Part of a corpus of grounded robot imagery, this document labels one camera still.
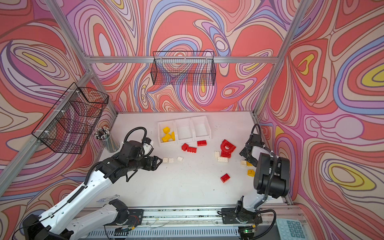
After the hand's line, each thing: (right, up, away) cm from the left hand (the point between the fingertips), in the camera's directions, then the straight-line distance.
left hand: (158, 159), depth 76 cm
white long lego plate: (+37, -4, +15) cm, 40 cm away
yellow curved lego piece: (+5, +10, +24) cm, 27 cm away
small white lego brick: (+9, -4, +17) cm, 20 cm away
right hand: (+54, -5, +18) cm, 57 cm away
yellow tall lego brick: (-1, +14, +30) cm, 33 cm away
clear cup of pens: (-35, +12, +10) cm, 38 cm away
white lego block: (+34, -1, +20) cm, 39 cm away
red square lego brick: (+12, +4, +21) cm, 25 cm away
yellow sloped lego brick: (0, +9, +23) cm, 25 cm away
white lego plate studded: (+4, -5, +17) cm, 18 cm away
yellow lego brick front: (+52, -11, +10) cm, 54 cm away
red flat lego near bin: (+24, +6, +23) cm, 33 cm away
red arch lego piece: (+39, +5, +24) cm, 47 cm away
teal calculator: (+64, -32, -7) cm, 72 cm away
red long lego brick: (+17, +2, +20) cm, 26 cm away
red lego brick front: (+37, -14, +10) cm, 40 cm away
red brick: (+39, -1, +19) cm, 43 cm away
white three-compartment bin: (+10, +14, +32) cm, 36 cm away
